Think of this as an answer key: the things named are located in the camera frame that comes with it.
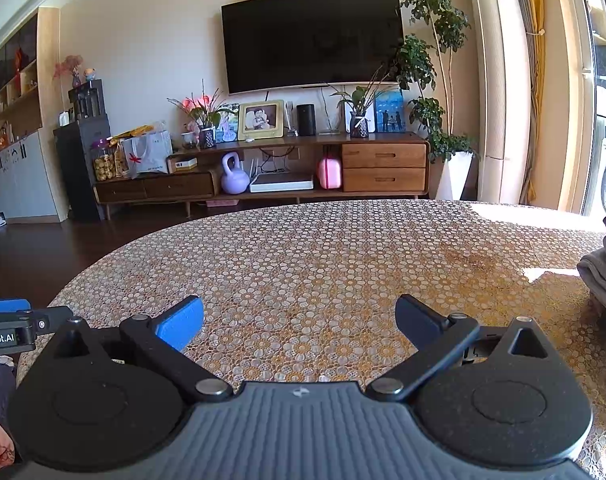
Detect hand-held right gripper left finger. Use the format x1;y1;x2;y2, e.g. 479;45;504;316
52;295;234;404

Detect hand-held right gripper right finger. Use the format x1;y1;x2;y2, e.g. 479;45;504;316
365;294;558;404

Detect pile of folded clothes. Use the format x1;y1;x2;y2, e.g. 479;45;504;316
578;212;606;341

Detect dark wooden drawer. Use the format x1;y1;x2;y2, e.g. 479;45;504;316
145;174;216;199
95;180;146;202

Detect light wooden drawer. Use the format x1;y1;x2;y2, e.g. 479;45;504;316
343;167;428;193
342;142;428;169

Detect white planter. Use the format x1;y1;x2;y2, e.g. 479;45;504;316
435;151;476;201

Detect purple kettlebell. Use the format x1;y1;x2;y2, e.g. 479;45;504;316
220;152;250;195

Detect snack jar with purple lid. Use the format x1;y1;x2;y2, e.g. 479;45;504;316
92;140;118;182

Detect pink case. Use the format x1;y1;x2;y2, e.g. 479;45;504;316
317;156;342;191

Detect white gift bag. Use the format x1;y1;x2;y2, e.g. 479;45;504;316
122;130;174;176

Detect white flat box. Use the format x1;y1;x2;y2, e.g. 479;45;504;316
249;172;314;194

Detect pink flower plant in vase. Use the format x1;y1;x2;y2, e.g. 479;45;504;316
167;80;224;150

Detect green plant in patterned vase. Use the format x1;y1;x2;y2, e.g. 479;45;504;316
325;67;398;139

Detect wooden TV cabinet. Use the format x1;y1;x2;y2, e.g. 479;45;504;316
93;132;431;221

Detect cartoon figure picture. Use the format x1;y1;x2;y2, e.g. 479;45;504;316
215;103;240;143

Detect blue family picture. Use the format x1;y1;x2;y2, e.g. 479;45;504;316
375;91;404;133

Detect black drink machine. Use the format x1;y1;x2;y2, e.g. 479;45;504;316
69;79;104;121

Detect yellow-green framed photo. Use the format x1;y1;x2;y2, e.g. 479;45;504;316
238;100;285;141

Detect black speaker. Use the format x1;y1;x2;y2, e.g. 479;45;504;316
297;104;316;137

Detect cream standing air conditioner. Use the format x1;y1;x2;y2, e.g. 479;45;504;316
470;0;532;206

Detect pink flowers in vase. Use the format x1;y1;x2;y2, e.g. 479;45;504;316
53;55;84;89

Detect leafy potted tree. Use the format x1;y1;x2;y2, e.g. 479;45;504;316
395;0;478;162

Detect black television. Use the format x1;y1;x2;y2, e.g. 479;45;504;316
221;0;404;95

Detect yellow curtain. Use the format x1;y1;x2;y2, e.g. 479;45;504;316
510;0;551;206

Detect wall storage unit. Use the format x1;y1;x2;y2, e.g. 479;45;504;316
0;6;70;224

